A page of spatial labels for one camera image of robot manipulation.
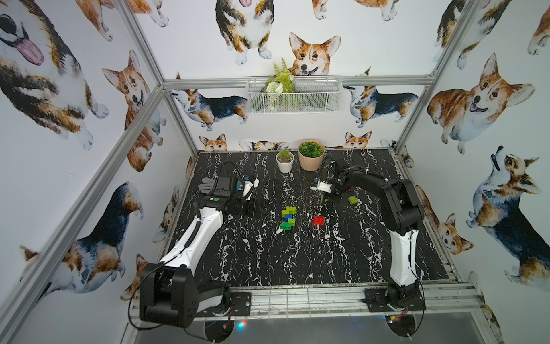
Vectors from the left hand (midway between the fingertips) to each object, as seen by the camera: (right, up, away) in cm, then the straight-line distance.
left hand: (263, 202), depth 83 cm
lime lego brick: (+25, 0, +15) cm, 29 cm away
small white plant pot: (+8, +17, +24) cm, 31 cm away
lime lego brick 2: (+40, -2, +17) cm, 43 cm away
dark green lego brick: (+8, -12, +10) cm, 17 cm away
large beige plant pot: (+20, +20, +22) cm, 36 cm away
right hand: (+26, +1, +18) cm, 32 cm away
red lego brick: (+23, -9, +10) cm, 26 cm away
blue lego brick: (+9, -8, +10) cm, 16 cm away
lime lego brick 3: (+11, -6, +13) cm, 18 cm away
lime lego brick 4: (+11, -10, +9) cm, 17 cm away
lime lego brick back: (+8, -6, +12) cm, 15 cm away
